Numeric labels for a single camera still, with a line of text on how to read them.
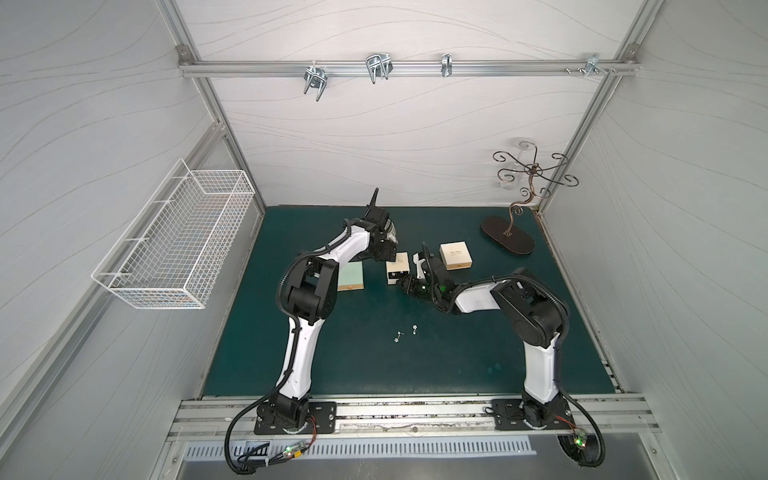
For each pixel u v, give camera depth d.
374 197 0.87
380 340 0.89
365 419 0.75
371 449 0.64
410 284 0.86
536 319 0.52
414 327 0.88
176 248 0.69
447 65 0.78
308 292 0.59
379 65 0.76
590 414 0.71
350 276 0.95
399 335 0.88
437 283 0.78
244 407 0.64
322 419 0.73
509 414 0.73
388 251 0.93
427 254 0.89
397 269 0.99
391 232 1.05
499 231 1.11
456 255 1.03
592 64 0.77
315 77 0.78
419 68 0.79
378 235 0.77
